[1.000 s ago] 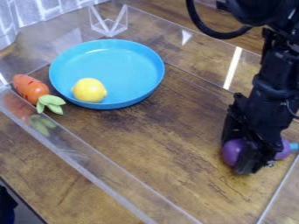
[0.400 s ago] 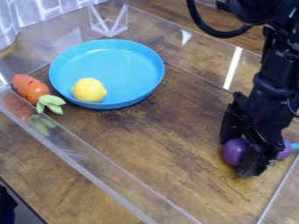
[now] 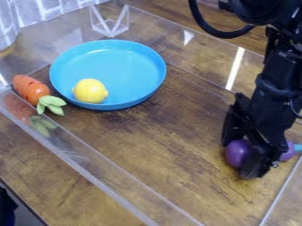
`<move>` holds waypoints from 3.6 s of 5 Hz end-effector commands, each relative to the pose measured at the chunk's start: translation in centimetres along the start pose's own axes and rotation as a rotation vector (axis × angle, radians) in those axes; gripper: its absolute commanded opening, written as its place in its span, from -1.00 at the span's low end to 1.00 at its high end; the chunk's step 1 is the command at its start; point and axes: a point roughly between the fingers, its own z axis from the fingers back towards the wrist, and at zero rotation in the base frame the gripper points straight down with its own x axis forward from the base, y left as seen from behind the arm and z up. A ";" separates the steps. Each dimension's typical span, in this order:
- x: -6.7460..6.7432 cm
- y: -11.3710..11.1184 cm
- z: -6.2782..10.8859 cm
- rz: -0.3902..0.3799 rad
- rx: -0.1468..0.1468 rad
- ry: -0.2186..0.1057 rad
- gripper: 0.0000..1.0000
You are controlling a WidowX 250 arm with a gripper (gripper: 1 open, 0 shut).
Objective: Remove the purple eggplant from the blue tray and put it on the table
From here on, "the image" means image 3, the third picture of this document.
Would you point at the clear acrylic triangle bracket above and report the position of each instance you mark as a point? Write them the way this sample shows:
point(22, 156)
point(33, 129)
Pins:
point(109, 28)

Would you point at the yellow toy lemon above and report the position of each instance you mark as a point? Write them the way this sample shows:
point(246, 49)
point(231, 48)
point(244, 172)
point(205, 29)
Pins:
point(89, 90)

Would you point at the purple toy eggplant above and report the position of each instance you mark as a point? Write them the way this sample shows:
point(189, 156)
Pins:
point(239, 149)

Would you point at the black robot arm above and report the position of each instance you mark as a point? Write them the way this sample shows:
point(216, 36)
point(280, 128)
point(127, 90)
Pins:
point(280, 17)

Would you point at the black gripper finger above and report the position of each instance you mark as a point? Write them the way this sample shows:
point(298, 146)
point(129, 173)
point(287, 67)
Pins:
point(262, 158)
point(234, 125)

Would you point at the clear acrylic barrier wall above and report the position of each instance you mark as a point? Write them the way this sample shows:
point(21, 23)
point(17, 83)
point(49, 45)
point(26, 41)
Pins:
point(143, 166)

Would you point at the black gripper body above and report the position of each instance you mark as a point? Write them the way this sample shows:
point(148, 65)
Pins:
point(271, 111)

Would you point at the orange toy carrot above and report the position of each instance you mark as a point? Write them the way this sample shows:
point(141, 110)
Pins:
point(36, 93)

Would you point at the blue round tray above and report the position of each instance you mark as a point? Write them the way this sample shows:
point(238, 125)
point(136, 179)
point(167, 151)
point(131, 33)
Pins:
point(128, 67)

